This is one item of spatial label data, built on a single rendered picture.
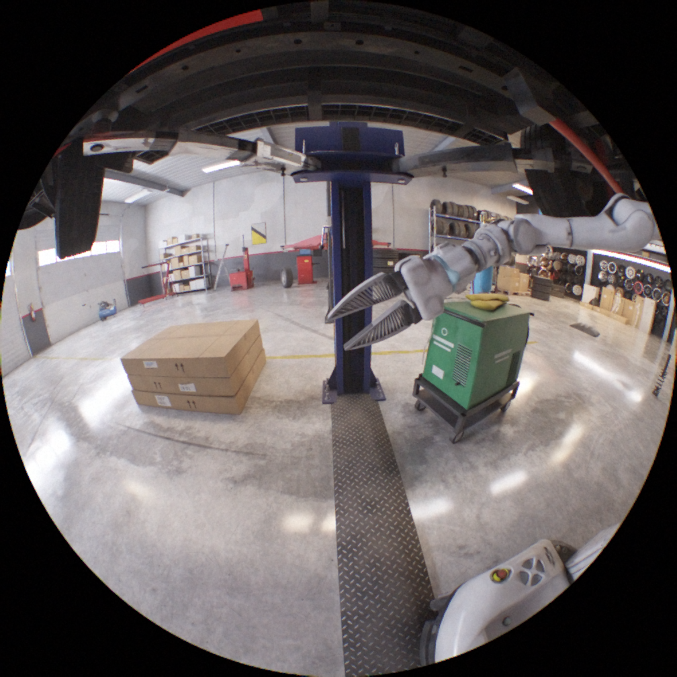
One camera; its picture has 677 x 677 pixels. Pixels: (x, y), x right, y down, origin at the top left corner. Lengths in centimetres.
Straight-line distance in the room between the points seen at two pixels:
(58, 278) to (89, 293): 157
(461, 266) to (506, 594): 76
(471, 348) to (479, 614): 105
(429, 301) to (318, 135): 130
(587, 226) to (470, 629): 89
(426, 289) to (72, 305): 970
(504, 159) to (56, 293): 987
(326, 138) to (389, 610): 215
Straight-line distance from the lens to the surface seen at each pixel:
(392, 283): 35
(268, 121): 115
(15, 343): 886
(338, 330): 146
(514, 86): 88
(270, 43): 78
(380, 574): 99
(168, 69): 86
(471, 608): 73
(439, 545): 111
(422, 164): 125
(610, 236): 58
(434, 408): 145
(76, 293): 985
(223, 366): 152
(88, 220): 140
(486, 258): 41
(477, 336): 112
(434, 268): 35
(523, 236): 45
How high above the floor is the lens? 101
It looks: 21 degrees down
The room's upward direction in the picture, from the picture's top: 2 degrees counter-clockwise
